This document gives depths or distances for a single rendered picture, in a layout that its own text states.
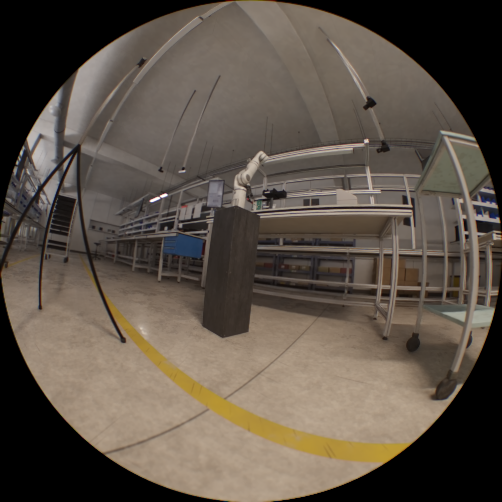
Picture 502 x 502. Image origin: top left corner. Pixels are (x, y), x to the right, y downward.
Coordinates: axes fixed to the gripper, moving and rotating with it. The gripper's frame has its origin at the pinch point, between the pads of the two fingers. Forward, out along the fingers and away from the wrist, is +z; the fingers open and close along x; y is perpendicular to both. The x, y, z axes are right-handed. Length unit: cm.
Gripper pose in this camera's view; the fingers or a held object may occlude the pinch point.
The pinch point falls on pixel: (249, 201)
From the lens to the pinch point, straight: 169.6
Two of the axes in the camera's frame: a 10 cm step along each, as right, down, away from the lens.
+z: 2.2, 9.4, -2.8
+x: -8.4, 3.2, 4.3
